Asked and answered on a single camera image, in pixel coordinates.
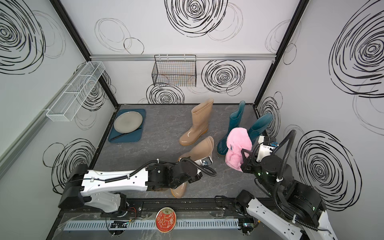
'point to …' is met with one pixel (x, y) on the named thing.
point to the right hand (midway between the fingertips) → (243, 152)
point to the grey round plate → (128, 122)
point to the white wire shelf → (65, 107)
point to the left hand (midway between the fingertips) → (202, 162)
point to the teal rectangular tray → (135, 135)
